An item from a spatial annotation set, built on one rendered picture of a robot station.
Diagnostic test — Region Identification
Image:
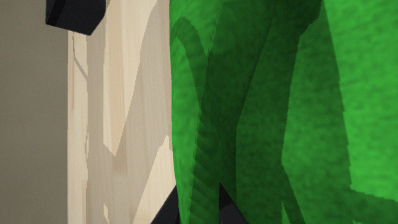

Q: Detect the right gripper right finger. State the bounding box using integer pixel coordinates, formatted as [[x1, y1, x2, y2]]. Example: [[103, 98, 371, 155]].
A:
[[218, 183, 249, 224]]

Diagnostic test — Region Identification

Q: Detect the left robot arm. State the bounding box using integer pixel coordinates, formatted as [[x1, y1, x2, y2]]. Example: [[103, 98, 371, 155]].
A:
[[45, 0, 66, 27]]

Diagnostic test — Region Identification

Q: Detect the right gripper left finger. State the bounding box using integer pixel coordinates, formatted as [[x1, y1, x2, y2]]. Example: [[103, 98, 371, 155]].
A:
[[150, 185, 179, 224]]

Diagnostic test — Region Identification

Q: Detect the green towel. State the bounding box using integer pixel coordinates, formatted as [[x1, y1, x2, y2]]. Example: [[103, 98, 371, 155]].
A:
[[169, 0, 398, 224]]

